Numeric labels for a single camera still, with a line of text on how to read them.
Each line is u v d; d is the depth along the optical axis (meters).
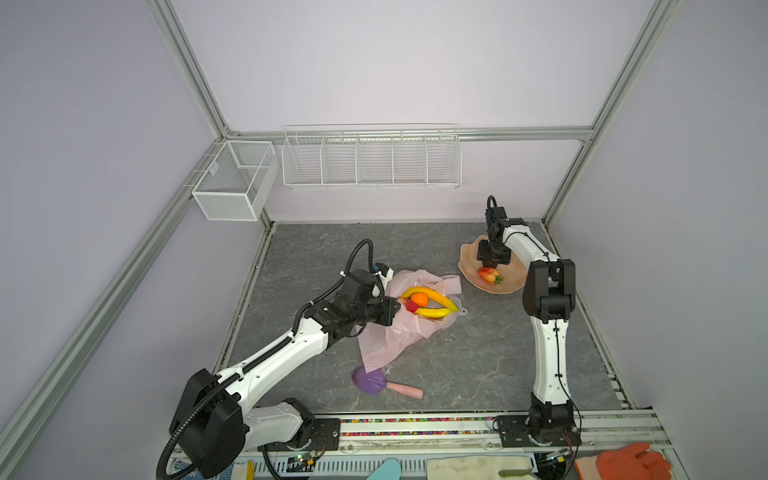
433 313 0.92
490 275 1.00
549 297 0.63
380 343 0.83
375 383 0.79
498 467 0.69
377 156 0.98
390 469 0.69
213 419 0.39
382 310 0.69
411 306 0.91
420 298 0.94
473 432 0.75
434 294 0.94
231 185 0.96
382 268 0.71
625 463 0.68
